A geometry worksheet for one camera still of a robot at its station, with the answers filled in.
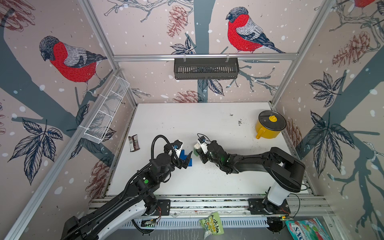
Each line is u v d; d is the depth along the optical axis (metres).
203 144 0.76
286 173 0.46
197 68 1.07
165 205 0.73
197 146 0.85
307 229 0.66
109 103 0.85
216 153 0.66
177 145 0.61
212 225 0.68
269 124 0.95
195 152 0.88
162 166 0.53
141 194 0.51
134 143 0.97
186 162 0.67
